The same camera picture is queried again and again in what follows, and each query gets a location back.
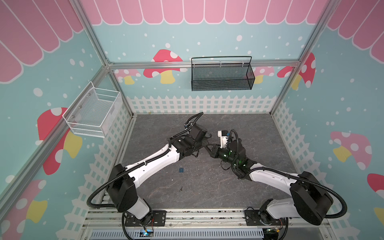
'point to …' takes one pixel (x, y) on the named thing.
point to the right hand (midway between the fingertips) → (203, 145)
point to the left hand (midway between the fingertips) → (205, 141)
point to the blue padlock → (181, 170)
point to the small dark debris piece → (181, 189)
